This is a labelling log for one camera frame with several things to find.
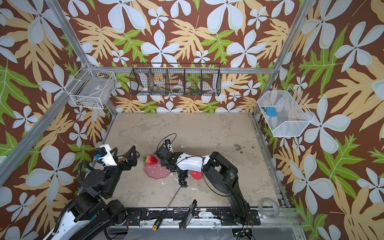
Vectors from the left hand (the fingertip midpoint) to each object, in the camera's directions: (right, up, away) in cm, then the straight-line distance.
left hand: (126, 147), depth 66 cm
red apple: (+32, -18, +16) cm, 41 cm away
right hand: (+12, -10, +27) cm, 31 cm away
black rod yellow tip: (+14, -36, +8) cm, 39 cm away
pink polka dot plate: (+9, -17, +23) cm, 30 cm away
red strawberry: (+4, -11, +23) cm, 26 cm away
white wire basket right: (+83, +16, +17) cm, 86 cm away
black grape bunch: (+24, -19, +19) cm, 36 cm away
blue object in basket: (+76, +18, +20) cm, 80 cm away
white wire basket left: (-29, +32, +20) cm, 48 cm away
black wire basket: (+19, +41, +31) cm, 55 cm away
